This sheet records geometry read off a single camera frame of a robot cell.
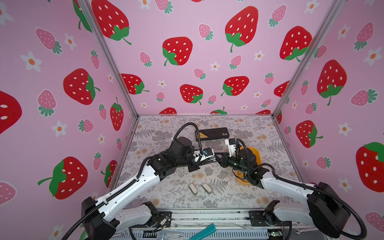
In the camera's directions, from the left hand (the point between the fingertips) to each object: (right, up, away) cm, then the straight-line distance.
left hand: (206, 155), depth 70 cm
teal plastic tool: (+2, -37, +1) cm, 37 cm away
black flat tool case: (+7, +9, +37) cm, 39 cm away
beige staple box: (-6, -21, +11) cm, 24 cm away
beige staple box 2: (+2, -21, +11) cm, 24 cm away
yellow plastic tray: (+17, -11, 0) cm, 20 cm away
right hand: (+4, -1, +8) cm, 9 cm away
